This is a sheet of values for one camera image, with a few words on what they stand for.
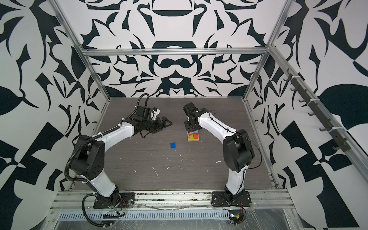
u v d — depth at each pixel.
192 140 0.95
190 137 0.96
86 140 0.48
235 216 0.71
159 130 0.81
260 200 0.76
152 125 0.79
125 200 0.74
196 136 0.96
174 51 0.90
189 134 0.96
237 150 0.48
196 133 0.95
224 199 0.74
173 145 0.94
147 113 0.76
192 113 0.66
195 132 0.89
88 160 0.46
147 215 0.65
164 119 0.81
